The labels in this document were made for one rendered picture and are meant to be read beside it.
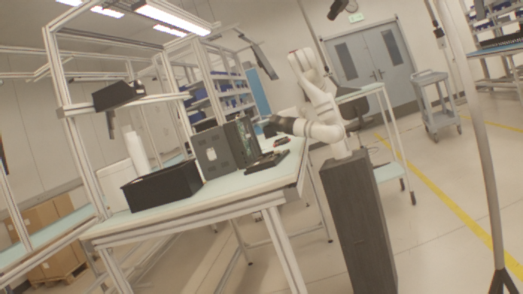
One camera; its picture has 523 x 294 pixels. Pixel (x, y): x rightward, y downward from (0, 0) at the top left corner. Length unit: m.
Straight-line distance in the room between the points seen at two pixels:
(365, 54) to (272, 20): 2.06
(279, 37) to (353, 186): 6.68
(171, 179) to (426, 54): 7.64
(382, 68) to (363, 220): 6.71
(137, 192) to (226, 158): 0.44
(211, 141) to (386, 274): 1.14
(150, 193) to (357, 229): 1.02
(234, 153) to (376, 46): 6.99
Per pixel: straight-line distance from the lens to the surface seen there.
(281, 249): 1.36
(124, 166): 1.77
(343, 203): 1.96
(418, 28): 8.75
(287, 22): 8.44
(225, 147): 1.77
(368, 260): 2.09
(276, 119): 1.68
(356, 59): 8.45
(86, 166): 1.74
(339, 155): 1.98
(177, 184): 1.53
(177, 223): 1.40
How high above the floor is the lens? 1.24
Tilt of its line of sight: 5 degrees down
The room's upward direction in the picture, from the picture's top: 20 degrees counter-clockwise
